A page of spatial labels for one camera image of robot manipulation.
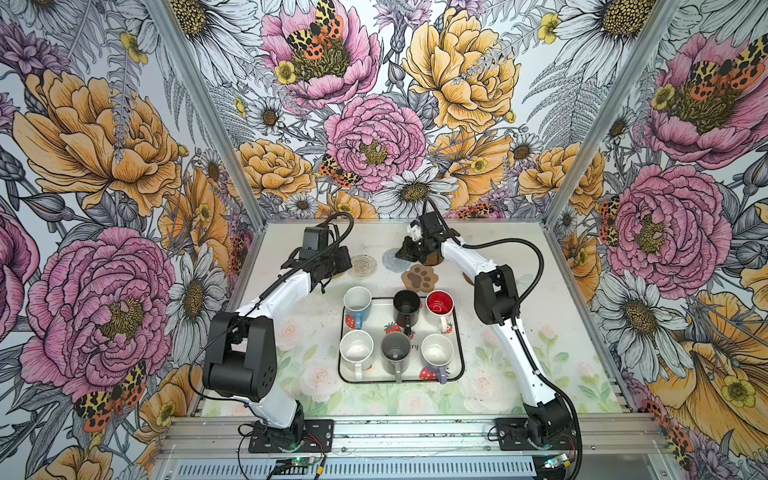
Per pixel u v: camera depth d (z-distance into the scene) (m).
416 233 1.05
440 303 0.96
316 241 0.71
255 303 0.50
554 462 0.72
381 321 0.94
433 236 0.89
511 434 0.74
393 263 1.08
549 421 0.65
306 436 0.73
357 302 0.94
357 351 0.87
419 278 1.05
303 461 0.71
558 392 0.66
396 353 0.86
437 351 0.87
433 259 0.98
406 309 0.94
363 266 1.08
